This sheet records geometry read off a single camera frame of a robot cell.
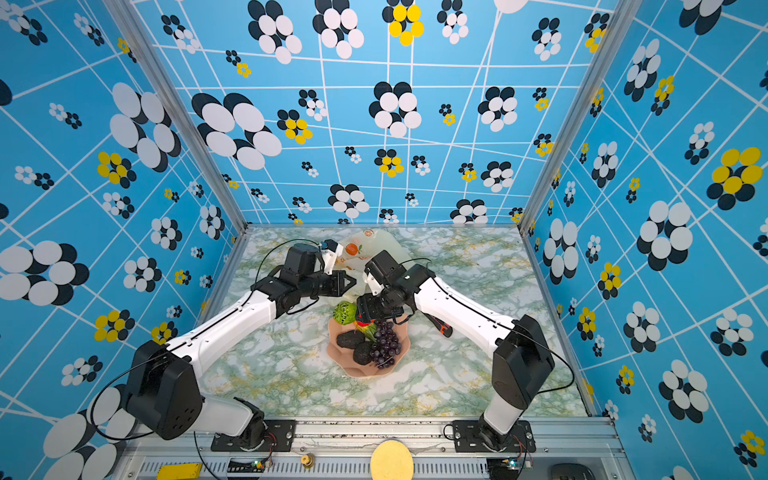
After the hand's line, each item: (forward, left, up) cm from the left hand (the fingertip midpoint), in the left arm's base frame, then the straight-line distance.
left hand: (358, 280), depth 82 cm
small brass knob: (-40, +10, -15) cm, 44 cm away
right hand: (-8, -3, -5) cm, 10 cm away
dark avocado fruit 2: (-16, -1, -12) cm, 20 cm away
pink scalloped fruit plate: (-16, +4, -15) cm, 23 cm away
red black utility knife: (-6, -25, -17) cm, 31 cm away
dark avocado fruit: (-11, +3, -13) cm, 18 cm away
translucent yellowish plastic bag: (+22, +3, -12) cm, 26 cm away
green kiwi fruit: (-6, +4, -8) cm, 11 cm away
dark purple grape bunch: (-14, -8, -11) cm, 20 cm away
